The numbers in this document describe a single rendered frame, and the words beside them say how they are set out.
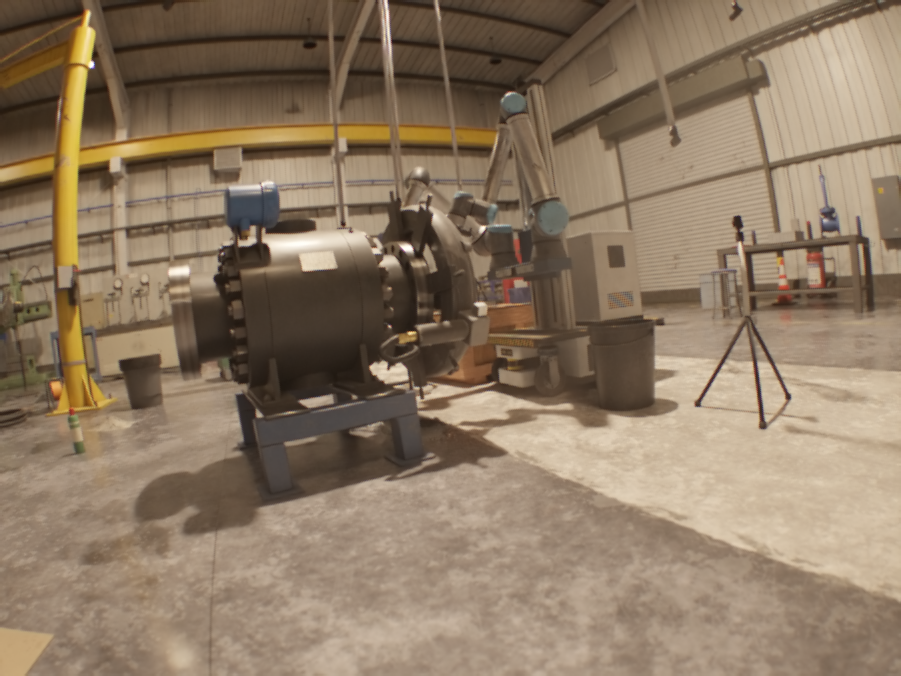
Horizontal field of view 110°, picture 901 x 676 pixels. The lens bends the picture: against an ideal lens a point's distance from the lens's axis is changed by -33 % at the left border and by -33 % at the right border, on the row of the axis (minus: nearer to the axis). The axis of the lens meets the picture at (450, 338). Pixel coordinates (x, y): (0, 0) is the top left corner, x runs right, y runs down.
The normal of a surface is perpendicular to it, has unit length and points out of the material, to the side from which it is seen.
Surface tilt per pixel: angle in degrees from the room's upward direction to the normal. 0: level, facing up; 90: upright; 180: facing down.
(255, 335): 108
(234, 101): 90
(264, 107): 90
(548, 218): 95
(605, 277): 90
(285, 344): 117
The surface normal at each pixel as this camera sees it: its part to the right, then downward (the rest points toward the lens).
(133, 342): 0.25, 0.04
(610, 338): -0.65, 0.18
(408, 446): 0.51, 0.00
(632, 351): -0.08, 0.14
